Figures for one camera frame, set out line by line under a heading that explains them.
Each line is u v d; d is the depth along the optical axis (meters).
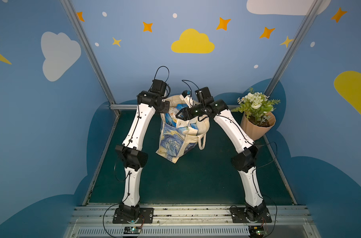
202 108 0.64
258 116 0.94
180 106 0.91
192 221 0.73
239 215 0.74
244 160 0.54
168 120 0.84
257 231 0.71
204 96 0.65
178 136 0.79
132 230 0.70
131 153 0.52
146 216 0.74
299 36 0.79
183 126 0.83
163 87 0.65
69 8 0.68
